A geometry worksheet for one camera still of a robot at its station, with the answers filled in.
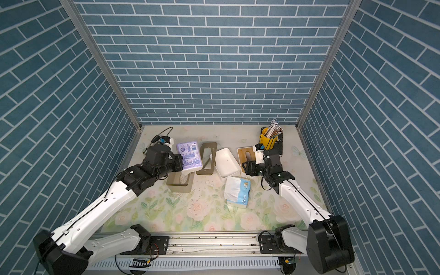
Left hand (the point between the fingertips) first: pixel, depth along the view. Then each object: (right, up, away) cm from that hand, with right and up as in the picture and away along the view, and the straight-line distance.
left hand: (188, 158), depth 75 cm
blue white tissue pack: (+22, -18, +9) cm, 30 cm away
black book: (+49, +2, +30) cm, 58 cm away
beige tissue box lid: (+5, -2, +25) cm, 26 cm away
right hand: (+28, -4, +10) cm, 30 cm away
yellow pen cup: (+42, +6, +27) cm, 50 cm away
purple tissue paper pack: (+1, +1, +2) cm, 2 cm away
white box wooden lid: (+29, -1, +25) cm, 38 cm away
